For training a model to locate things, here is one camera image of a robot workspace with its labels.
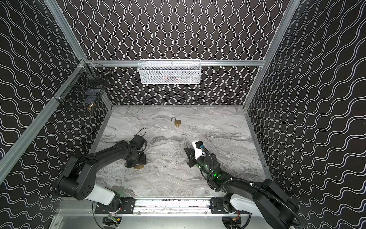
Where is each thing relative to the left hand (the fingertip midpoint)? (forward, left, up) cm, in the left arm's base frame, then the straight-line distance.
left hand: (144, 164), depth 88 cm
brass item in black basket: (+20, +30, +29) cm, 46 cm away
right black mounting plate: (-21, -43, -1) cm, 48 cm away
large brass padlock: (-2, +3, +1) cm, 4 cm away
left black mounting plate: (-22, +6, 0) cm, 23 cm away
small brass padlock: (+34, -18, 0) cm, 39 cm away
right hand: (+4, -26, +13) cm, 30 cm away
